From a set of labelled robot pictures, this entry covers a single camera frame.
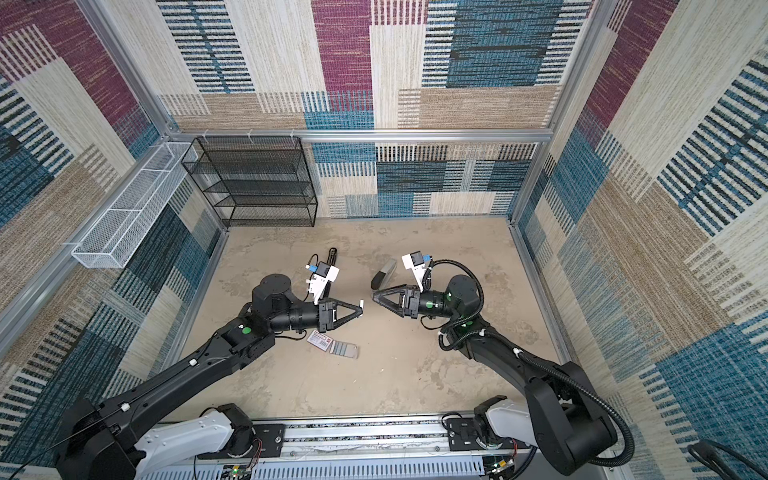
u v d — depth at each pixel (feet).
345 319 2.22
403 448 2.39
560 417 1.35
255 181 3.59
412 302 2.10
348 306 2.21
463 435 2.41
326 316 2.01
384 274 3.25
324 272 2.13
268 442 2.40
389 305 2.17
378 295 2.21
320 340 2.93
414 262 2.21
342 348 2.90
